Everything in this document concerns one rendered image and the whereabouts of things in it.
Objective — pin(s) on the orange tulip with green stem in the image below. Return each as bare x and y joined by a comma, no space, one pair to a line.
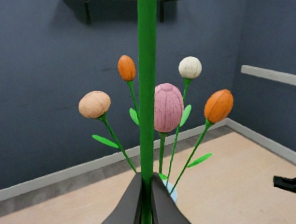
216,109

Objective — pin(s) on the light blue vase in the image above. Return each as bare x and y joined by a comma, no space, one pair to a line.
174,195

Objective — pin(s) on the pink flower with green stem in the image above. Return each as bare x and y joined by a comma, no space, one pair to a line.
168,111

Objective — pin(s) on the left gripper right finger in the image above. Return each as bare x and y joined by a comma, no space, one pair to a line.
163,208

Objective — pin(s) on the orange flower with green stem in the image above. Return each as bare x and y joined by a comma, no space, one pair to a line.
126,70

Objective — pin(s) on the white flower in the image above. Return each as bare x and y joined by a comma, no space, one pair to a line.
189,69

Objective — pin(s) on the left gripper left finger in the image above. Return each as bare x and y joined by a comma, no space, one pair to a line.
129,208

